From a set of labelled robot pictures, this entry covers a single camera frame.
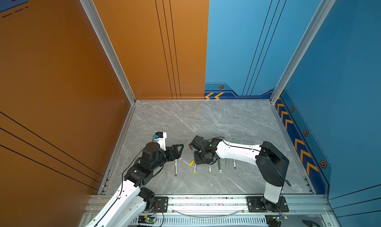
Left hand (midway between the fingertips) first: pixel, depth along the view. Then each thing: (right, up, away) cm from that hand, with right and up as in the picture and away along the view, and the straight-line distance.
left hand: (179, 145), depth 76 cm
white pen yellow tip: (+8, -15, +9) cm, 20 cm away
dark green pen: (+22, -13, +12) cm, 28 cm away
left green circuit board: (-16, -35, -5) cm, 38 cm away
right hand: (+9, -12, +9) cm, 17 cm away
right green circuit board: (+49, -33, -6) cm, 59 cm away
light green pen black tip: (+27, -13, +10) cm, 32 cm away
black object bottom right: (+61, -34, -8) cm, 71 cm away
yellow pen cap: (+6, -12, +9) cm, 17 cm away
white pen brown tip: (-3, -15, +9) cm, 18 cm away
